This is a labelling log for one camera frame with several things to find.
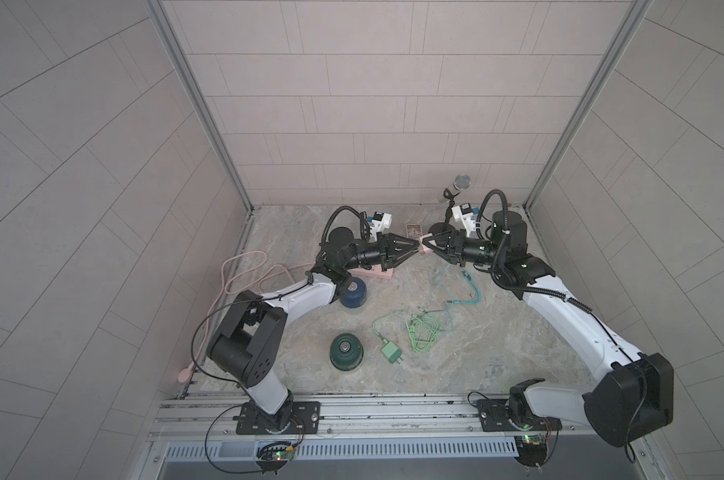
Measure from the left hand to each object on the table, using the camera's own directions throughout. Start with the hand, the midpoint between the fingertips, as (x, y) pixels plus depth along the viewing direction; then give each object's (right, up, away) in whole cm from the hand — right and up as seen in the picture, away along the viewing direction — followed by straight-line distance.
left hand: (418, 251), depth 70 cm
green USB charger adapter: (-6, -28, +9) cm, 30 cm away
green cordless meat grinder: (-17, -25, +1) cm, 30 cm away
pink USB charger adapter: (+1, 0, -1) cm, 2 cm away
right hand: (+2, +1, -1) cm, 2 cm away
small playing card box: (+4, +5, +38) cm, 38 cm away
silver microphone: (+15, +19, +15) cm, 28 cm away
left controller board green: (-32, -45, -5) cm, 55 cm away
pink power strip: (-10, -9, +24) cm, 28 cm away
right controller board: (+26, -46, -2) cm, 53 cm away
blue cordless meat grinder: (-16, -13, +12) cm, 24 cm away
